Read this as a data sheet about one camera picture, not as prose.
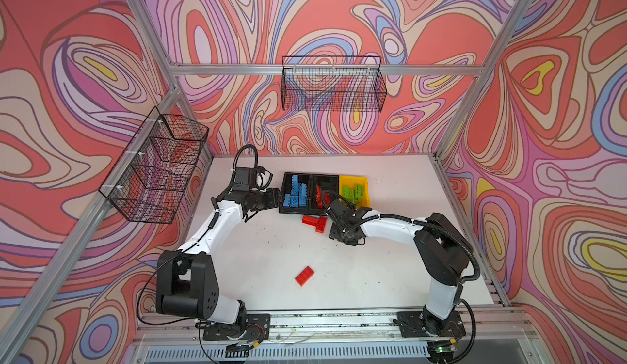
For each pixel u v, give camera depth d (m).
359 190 1.01
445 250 0.49
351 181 1.02
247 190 0.66
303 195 0.99
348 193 1.00
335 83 0.96
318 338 0.73
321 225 0.94
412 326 0.74
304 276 0.82
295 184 1.01
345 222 0.69
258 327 0.72
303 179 1.10
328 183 1.08
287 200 1.01
